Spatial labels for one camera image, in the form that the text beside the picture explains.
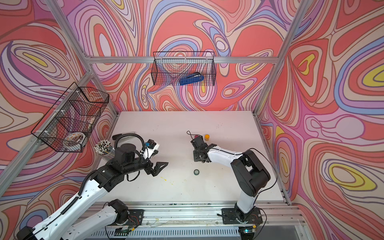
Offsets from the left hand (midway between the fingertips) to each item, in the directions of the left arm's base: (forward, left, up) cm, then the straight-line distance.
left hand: (163, 158), depth 71 cm
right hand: (+10, -20, -20) cm, 30 cm away
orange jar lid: (+26, -24, -17) cm, 40 cm away
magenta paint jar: (+27, -17, -19) cm, 37 cm away
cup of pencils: (+8, +33, -3) cm, 34 cm away
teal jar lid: (+2, -17, -21) cm, 27 cm away
